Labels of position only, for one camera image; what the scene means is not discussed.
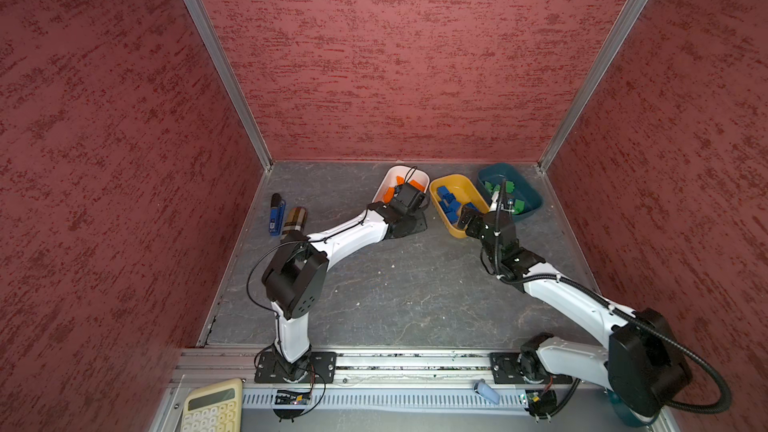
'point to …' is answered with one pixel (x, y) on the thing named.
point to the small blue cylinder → (487, 392)
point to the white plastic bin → (417, 177)
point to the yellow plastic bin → (464, 189)
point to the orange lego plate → (417, 185)
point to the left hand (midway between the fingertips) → (420, 229)
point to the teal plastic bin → (521, 199)
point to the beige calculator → (216, 407)
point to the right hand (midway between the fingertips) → (472, 216)
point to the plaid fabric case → (295, 219)
